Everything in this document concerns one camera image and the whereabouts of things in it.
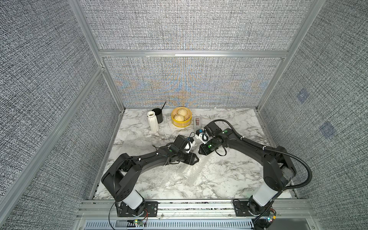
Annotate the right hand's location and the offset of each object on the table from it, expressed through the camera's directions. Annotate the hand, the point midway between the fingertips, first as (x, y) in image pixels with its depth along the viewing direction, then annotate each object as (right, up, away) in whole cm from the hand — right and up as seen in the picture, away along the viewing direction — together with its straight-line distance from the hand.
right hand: (200, 148), depth 86 cm
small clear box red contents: (0, +15, +21) cm, 25 cm away
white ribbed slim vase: (-30, +16, +9) cm, 35 cm away
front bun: (-13, +18, +20) cm, 30 cm away
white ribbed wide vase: (-6, -13, -8) cm, 16 cm away
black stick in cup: (-24, +28, +18) cm, 41 cm away
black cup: (-28, +22, +21) cm, 41 cm away
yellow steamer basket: (-7, +16, +21) cm, 27 cm away
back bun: (-11, +24, +24) cm, 36 cm away
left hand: (-2, -7, -1) cm, 7 cm away
